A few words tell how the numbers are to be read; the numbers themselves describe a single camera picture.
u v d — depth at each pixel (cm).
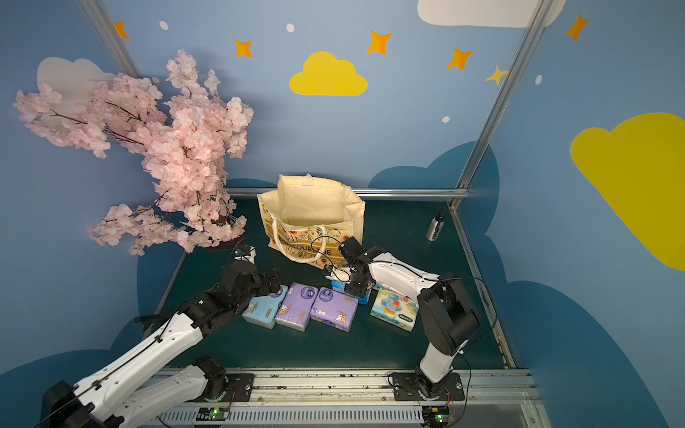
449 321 46
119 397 42
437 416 71
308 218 104
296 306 84
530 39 74
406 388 74
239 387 75
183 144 58
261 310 85
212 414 71
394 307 84
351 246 74
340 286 86
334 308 85
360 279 77
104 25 70
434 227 102
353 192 88
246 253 69
